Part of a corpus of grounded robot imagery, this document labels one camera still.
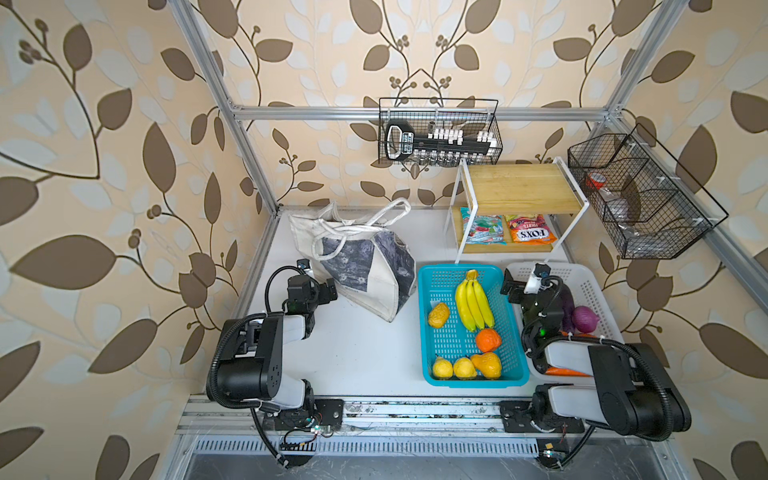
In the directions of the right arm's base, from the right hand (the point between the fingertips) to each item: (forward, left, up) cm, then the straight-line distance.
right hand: (525, 276), depth 87 cm
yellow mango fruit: (-8, +26, -7) cm, 28 cm away
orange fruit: (-17, +14, -6) cm, 22 cm away
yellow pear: (-23, +15, -6) cm, 28 cm away
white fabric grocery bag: (+4, +46, +3) cm, 46 cm away
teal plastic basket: (-12, +17, -11) cm, 23 cm away
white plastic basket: (-3, -19, -5) cm, 20 cm away
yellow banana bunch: (-4, +14, -9) cm, 17 cm away
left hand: (+5, +62, -6) cm, 63 cm away
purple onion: (-13, -14, -3) cm, 19 cm away
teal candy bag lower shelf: (+12, +11, +8) cm, 18 cm away
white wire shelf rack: (+8, +9, +21) cm, 24 cm away
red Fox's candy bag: (+11, -3, +7) cm, 14 cm away
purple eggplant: (-6, -14, -7) cm, 17 cm away
